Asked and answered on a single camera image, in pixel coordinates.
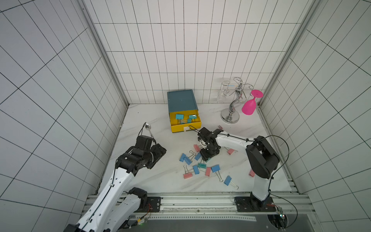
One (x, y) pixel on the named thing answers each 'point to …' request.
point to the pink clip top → (197, 149)
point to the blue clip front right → (228, 181)
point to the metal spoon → (148, 126)
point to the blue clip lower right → (215, 168)
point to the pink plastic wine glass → (249, 107)
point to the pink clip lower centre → (207, 171)
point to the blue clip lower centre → (196, 169)
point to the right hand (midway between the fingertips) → (202, 157)
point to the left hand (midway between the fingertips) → (161, 157)
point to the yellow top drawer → (176, 127)
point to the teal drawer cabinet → (181, 100)
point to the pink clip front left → (187, 175)
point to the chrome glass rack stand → (229, 115)
